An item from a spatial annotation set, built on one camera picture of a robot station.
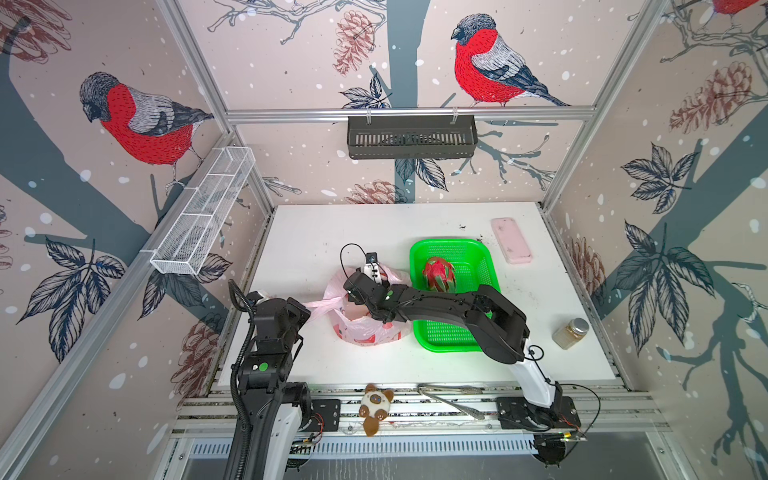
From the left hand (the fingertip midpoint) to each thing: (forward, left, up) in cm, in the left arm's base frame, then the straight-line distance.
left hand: (299, 299), depth 77 cm
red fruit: (+11, -40, -7) cm, 42 cm away
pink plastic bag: (-7, -15, 0) cm, 16 cm away
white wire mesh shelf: (+8, +25, +14) cm, 30 cm away
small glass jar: (-7, -73, -7) cm, 74 cm away
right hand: (+10, -15, -13) cm, 22 cm away
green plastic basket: (+20, -54, -14) cm, 59 cm away
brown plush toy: (-23, -20, -14) cm, 33 cm away
